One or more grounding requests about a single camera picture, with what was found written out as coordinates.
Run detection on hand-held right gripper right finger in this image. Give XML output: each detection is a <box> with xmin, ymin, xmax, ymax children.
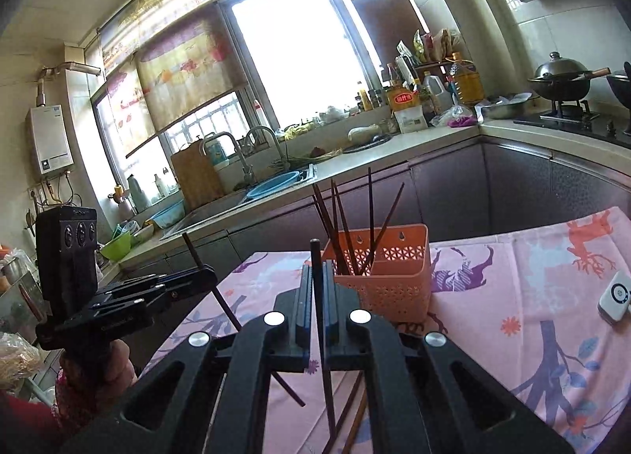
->
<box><xmin>323</xmin><ymin>273</ymin><xmax>577</xmax><ymax>454</ymax></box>

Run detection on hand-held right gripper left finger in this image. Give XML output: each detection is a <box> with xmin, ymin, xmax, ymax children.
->
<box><xmin>59</xmin><ymin>262</ymin><xmax>323</xmax><ymax>454</ymax></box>

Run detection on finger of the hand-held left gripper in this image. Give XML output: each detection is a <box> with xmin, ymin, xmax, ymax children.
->
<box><xmin>99</xmin><ymin>284</ymin><xmax>198</xmax><ymax>312</ymax></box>
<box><xmin>106</xmin><ymin>264</ymin><xmax>218</xmax><ymax>293</ymax></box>

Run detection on bunch of brown chopsticks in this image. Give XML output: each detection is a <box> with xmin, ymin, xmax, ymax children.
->
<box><xmin>312</xmin><ymin>167</ymin><xmax>406</xmax><ymax>277</ymax></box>

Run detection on orange plastic basket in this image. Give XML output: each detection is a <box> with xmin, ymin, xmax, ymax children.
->
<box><xmin>321</xmin><ymin>223</ymin><xmax>431</xmax><ymax>324</ymax></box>

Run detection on thin dark chopstick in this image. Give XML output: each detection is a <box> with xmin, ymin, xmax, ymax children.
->
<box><xmin>181</xmin><ymin>232</ymin><xmax>307</xmax><ymax>408</ymax></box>

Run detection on black chopstick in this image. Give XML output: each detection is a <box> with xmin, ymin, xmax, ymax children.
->
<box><xmin>310</xmin><ymin>238</ymin><xmax>338</xmax><ymax>441</ymax></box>

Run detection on light ridged wooden chopstick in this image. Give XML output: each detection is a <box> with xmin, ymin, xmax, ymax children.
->
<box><xmin>341</xmin><ymin>397</ymin><xmax>370</xmax><ymax>454</ymax></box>
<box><xmin>321</xmin><ymin>374</ymin><xmax>364</xmax><ymax>454</ymax></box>

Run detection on person's left forearm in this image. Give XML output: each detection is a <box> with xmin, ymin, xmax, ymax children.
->
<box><xmin>0</xmin><ymin>370</ymin><xmax>99</xmax><ymax>454</ymax></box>

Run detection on person's left hand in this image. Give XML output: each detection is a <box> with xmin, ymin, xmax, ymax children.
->
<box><xmin>62</xmin><ymin>340</ymin><xmax>139</xmax><ymax>402</ymax></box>

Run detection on green basin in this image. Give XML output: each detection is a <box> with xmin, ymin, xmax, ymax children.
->
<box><xmin>100</xmin><ymin>231</ymin><xmax>133</xmax><ymax>262</ymax></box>

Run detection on small blue basin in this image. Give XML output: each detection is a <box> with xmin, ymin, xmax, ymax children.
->
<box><xmin>148</xmin><ymin>199</ymin><xmax>185</xmax><ymax>229</ymax></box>

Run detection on steel sink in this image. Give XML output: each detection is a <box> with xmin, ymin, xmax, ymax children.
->
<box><xmin>160</xmin><ymin>163</ymin><xmax>319</xmax><ymax>240</ymax></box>

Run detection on green thermos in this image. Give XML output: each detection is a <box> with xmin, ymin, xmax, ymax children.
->
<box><xmin>127</xmin><ymin>173</ymin><xmax>149</xmax><ymax>212</ymax></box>

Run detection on wooden cutting board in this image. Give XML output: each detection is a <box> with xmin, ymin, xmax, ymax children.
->
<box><xmin>171</xmin><ymin>139</ymin><xmax>226</xmax><ymax>211</ymax></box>

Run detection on plastic bag of noodles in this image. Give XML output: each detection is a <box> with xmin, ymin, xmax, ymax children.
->
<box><xmin>0</xmin><ymin>333</ymin><xmax>43</xmax><ymax>388</ymax></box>

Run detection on white water heater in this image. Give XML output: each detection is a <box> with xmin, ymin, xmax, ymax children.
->
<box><xmin>27</xmin><ymin>104</ymin><xmax>75</xmax><ymax>175</ymax></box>

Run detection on large blue basin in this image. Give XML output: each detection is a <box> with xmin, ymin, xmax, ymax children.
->
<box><xmin>245</xmin><ymin>171</ymin><xmax>306</xmax><ymax>201</ymax></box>

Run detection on white teal appliance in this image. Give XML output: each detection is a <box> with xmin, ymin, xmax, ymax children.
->
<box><xmin>202</xmin><ymin>133</ymin><xmax>230</xmax><ymax>169</ymax></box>

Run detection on angular steel faucet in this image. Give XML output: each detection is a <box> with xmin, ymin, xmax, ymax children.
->
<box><xmin>200</xmin><ymin>131</ymin><xmax>254</xmax><ymax>189</ymax></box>

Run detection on pink floral tablecloth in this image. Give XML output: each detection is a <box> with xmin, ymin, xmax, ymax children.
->
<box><xmin>148</xmin><ymin>208</ymin><xmax>631</xmax><ymax>454</ymax></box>

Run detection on curved steel faucet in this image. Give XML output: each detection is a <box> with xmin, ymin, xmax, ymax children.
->
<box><xmin>245</xmin><ymin>125</ymin><xmax>291</xmax><ymax>171</ymax></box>

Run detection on metal exhaust pipe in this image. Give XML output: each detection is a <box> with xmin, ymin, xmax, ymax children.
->
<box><xmin>37</xmin><ymin>61</ymin><xmax>102</xmax><ymax>107</ymax></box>

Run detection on white packet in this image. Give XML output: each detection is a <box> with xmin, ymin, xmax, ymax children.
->
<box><xmin>394</xmin><ymin>106</ymin><xmax>429</xmax><ymax>134</ymax></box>

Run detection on cluster of seasoning bottles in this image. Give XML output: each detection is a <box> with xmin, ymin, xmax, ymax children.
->
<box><xmin>355</xmin><ymin>60</ymin><xmax>429</xmax><ymax>115</ymax></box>

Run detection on printed window blind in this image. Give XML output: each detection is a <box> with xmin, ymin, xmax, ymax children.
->
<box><xmin>135</xmin><ymin>6</ymin><xmax>247</xmax><ymax>134</ymax></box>

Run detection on grey kitchen cabinets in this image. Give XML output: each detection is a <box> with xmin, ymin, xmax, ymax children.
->
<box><xmin>118</xmin><ymin>116</ymin><xmax>631</xmax><ymax>376</ymax></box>

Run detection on orange labelled packet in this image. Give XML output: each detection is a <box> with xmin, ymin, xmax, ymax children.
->
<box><xmin>388</xmin><ymin>88</ymin><xmax>420</xmax><ymax>112</ymax></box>

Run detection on purple plastic bag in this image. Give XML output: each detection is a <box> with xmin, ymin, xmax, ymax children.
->
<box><xmin>431</xmin><ymin>104</ymin><xmax>479</xmax><ymax>128</ymax></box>

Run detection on white plastic jug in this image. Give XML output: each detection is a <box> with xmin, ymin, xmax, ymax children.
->
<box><xmin>423</xmin><ymin>71</ymin><xmax>453</xmax><ymax>112</ymax></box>

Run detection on kitchen window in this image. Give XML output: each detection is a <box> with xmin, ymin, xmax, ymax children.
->
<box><xmin>202</xmin><ymin>0</ymin><xmax>395</xmax><ymax>134</ymax></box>

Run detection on yellow cooking oil bottle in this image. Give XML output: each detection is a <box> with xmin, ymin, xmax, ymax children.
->
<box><xmin>451</xmin><ymin>52</ymin><xmax>486</xmax><ymax>107</ymax></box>

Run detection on metal tray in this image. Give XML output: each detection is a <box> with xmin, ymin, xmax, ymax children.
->
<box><xmin>480</xmin><ymin>94</ymin><xmax>540</xmax><ymax>121</ymax></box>

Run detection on pile of food packets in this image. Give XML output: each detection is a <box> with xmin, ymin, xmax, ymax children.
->
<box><xmin>397</xmin><ymin>29</ymin><xmax>474</xmax><ymax>65</ymax></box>

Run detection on small white round-button device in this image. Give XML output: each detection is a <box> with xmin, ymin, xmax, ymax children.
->
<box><xmin>597</xmin><ymin>271</ymin><xmax>631</xmax><ymax>327</ymax></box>

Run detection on brown board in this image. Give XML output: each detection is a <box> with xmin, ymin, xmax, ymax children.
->
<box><xmin>351</xmin><ymin>0</ymin><xmax>427</xmax><ymax>61</ymax></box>

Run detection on gas stove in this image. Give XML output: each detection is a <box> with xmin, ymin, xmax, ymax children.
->
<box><xmin>513</xmin><ymin>99</ymin><xmax>631</xmax><ymax>147</ymax></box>

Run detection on domed wok lid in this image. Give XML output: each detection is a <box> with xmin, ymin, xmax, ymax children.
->
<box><xmin>533</xmin><ymin>51</ymin><xmax>592</xmax><ymax>81</ymax></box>

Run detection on black wok with wooden handle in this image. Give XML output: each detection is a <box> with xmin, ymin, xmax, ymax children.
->
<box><xmin>528</xmin><ymin>67</ymin><xmax>612</xmax><ymax>102</ymax></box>

